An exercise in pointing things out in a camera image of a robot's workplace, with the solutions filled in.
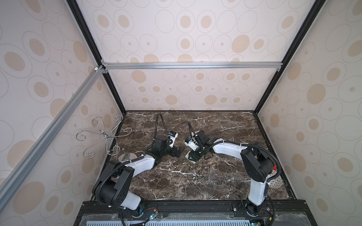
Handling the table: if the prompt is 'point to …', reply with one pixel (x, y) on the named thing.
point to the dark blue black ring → (206, 178)
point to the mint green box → (187, 158)
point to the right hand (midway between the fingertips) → (196, 154)
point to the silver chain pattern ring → (193, 178)
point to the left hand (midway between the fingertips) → (182, 144)
